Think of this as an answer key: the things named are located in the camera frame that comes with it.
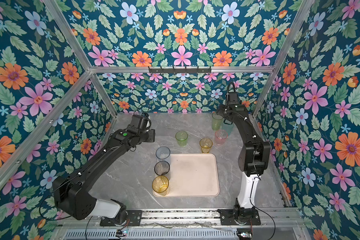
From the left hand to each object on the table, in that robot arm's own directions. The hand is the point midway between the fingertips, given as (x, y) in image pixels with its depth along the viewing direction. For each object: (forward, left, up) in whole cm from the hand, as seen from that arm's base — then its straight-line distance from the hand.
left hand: (153, 130), depth 80 cm
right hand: (+15, -43, -3) cm, 45 cm away
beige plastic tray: (-17, -21, -24) cm, 37 cm away
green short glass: (+6, -15, -18) cm, 24 cm away
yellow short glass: (+3, -31, -22) cm, 39 cm away
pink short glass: (+9, -43, -23) cm, 50 cm away
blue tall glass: (-7, -4, -13) cm, 15 cm away
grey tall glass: (-15, -3, -17) cm, 23 cm away
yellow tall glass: (-24, -2, -19) cm, 30 cm away
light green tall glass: (+15, -40, -14) cm, 45 cm away
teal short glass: (+13, -48, -18) cm, 53 cm away
